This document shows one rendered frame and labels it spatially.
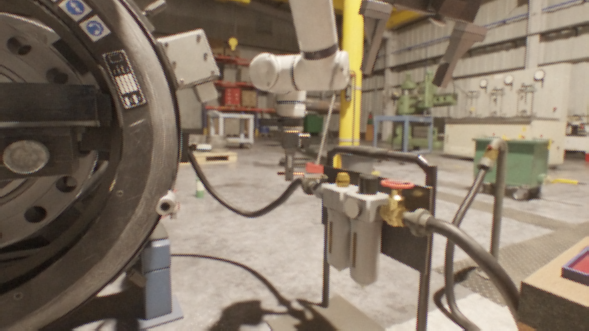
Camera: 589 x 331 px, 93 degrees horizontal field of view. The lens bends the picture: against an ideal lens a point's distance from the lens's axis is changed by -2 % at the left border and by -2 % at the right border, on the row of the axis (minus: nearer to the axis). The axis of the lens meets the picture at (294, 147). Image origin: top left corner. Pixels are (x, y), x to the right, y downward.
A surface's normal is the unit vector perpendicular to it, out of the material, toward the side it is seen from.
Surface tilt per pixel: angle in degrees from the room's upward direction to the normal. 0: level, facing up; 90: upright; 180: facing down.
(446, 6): 135
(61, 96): 90
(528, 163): 90
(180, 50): 90
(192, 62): 90
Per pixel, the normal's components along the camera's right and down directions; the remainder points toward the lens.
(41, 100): 0.53, 0.07
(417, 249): -0.85, 0.02
